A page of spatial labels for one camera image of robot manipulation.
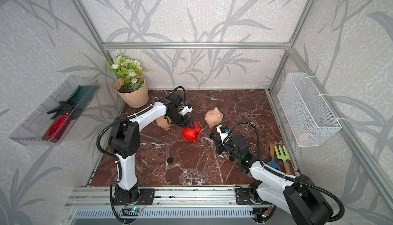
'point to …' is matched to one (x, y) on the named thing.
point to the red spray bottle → (60, 125)
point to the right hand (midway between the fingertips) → (212, 135)
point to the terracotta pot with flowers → (131, 86)
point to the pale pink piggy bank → (214, 117)
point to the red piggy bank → (192, 133)
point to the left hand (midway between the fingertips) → (189, 126)
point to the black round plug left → (170, 160)
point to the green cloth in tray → (79, 99)
